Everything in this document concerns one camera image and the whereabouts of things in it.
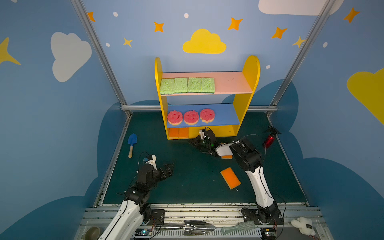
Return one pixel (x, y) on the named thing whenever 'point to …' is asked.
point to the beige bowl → (91, 233)
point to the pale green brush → (241, 226)
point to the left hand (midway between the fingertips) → (168, 166)
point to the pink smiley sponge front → (191, 117)
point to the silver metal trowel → (191, 228)
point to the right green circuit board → (268, 233)
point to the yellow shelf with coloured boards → (217, 100)
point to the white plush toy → (305, 225)
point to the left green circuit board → (143, 232)
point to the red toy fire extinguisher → (270, 139)
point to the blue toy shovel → (132, 139)
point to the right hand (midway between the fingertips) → (187, 140)
